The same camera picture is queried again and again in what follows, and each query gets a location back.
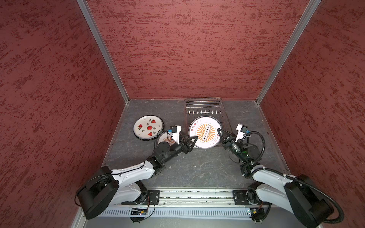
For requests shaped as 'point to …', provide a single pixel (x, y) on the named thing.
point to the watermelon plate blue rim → (148, 117)
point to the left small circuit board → (139, 211)
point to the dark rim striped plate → (148, 130)
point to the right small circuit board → (253, 211)
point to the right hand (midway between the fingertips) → (215, 131)
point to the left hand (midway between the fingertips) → (195, 139)
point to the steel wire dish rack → (213, 107)
